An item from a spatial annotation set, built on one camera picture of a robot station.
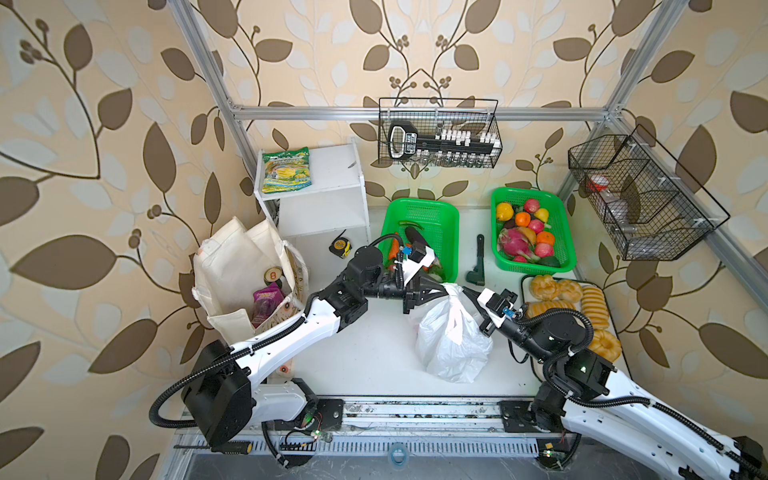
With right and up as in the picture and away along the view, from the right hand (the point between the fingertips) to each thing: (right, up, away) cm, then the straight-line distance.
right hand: (469, 289), depth 64 cm
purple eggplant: (-10, +12, +44) cm, 47 cm away
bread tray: (+30, -6, +28) cm, 41 cm away
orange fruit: (+31, +18, +45) cm, 58 cm away
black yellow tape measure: (-36, +9, +41) cm, 55 cm away
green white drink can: (-53, 0, +24) cm, 58 cm away
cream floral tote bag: (-60, -1, +24) cm, 65 cm away
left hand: (-4, 0, -2) cm, 5 cm away
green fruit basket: (+43, +25, +48) cm, 70 cm away
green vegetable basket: (0, +18, +50) cm, 53 cm away
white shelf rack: (-38, +22, +17) cm, 47 cm away
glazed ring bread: (+43, -19, +18) cm, 50 cm away
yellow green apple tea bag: (-47, +30, +18) cm, 58 cm away
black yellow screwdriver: (-56, -38, +5) cm, 68 cm away
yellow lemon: (+24, +21, +44) cm, 55 cm away
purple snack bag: (-52, -7, +18) cm, 56 cm away
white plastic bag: (-5, -8, -9) cm, 13 cm away
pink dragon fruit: (+24, +10, +35) cm, 43 cm away
